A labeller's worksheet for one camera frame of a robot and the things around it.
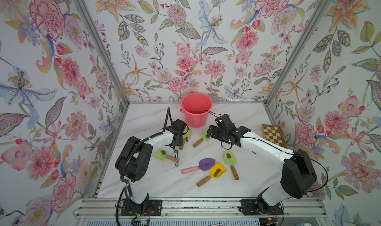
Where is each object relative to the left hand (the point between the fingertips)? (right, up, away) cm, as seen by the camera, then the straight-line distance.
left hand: (178, 140), depth 96 cm
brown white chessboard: (+64, +4, +4) cm, 64 cm away
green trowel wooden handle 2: (+32, -11, -5) cm, 34 cm away
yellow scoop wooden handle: (+23, -16, -10) cm, 30 cm away
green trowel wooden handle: (+5, +1, +4) cm, 6 cm away
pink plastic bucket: (+12, +21, -1) cm, 24 cm away
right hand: (+21, +6, -8) cm, 23 cm away
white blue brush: (-1, -9, -4) cm, 10 cm away
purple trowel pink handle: (+16, -13, -8) cm, 23 cm away
